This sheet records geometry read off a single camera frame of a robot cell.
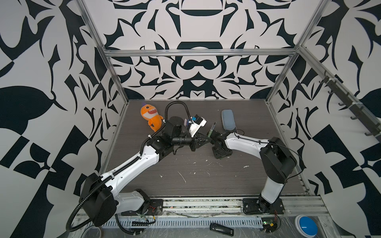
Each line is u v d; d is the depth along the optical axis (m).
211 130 0.66
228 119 1.05
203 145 0.67
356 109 0.59
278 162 0.48
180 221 0.71
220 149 0.69
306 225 0.70
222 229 0.70
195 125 0.62
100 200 0.39
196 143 0.61
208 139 0.67
